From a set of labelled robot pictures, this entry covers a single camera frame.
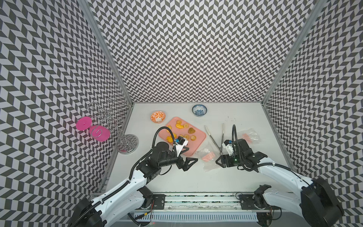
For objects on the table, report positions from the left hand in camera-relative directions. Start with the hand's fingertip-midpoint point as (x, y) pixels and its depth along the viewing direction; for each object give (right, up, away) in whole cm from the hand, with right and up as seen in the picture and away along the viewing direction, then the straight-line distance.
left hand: (192, 156), depth 73 cm
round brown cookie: (-9, +16, +32) cm, 37 cm away
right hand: (+18, -8, +9) cm, 21 cm away
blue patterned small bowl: (+7, +25, +38) cm, 47 cm away
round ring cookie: (-4, +14, +29) cm, 33 cm away
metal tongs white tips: (+19, -1, +18) cm, 26 cm away
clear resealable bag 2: (+42, +7, +24) cm, 49 cm away
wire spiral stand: (-56, +26, +24) cm, 66 cm away
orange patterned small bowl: (-26, +20, +35) cm, 47 cm away
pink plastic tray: (-10, +12, +29) cm, 33 cm away
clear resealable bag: (+10, -2, +10) cm, 14 cm away
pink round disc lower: (-48, +12, -1) cm, 50 cm away
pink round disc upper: (-52, +18, -6) cm, 55 cm away
